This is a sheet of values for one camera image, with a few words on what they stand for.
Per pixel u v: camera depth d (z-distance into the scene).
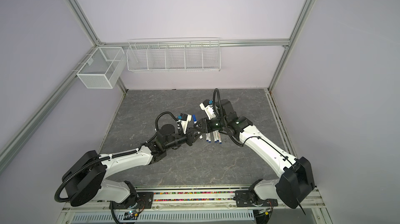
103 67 1.02
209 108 0.69
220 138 0.94
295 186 0.40
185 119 0.71
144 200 0.74
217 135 0.95
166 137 0.62
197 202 0.74
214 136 0.95
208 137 0.94
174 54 0.98
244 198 0.73
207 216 1.14
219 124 0.64
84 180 0.42
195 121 0.74
